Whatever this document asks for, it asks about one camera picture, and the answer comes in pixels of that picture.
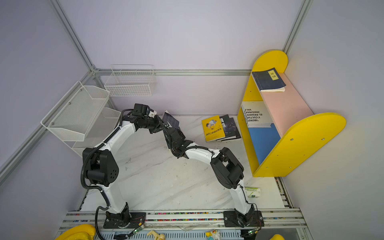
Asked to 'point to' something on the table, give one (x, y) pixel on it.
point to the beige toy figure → (157, 236)
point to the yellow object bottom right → (277, 237)
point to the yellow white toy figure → (215, 235)
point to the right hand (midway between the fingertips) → (173, 130)
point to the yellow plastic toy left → (80, 232)
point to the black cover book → (229, 128)
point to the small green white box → (253, 192)
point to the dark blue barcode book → (173, 122)
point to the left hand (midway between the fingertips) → (167, 125)
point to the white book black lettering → (256, 115)
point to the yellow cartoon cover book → (213, 128)
